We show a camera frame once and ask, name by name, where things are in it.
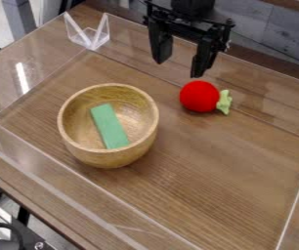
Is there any black equipment lower left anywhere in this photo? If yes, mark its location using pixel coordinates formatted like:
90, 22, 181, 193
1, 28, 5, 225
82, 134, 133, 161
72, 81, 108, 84
0, 223, 56, 250

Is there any light wooden bowl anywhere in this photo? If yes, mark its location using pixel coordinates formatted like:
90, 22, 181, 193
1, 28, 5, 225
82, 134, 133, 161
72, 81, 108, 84
57, 83, 158, 169

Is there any red plush tomato toy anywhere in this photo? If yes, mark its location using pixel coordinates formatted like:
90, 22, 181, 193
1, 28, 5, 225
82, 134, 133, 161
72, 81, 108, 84
178, 80, 233, 115

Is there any clear acrylic tray wall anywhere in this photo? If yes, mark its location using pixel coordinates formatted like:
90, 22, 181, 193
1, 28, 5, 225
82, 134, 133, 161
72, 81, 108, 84
0, 7, 299, 250

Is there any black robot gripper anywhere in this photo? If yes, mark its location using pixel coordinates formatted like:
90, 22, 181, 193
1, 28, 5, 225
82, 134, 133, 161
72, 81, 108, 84
144, 0, 236, 78

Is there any green flat stick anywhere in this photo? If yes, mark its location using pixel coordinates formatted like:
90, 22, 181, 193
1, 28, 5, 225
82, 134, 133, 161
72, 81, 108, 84
89, 104, 129, 149

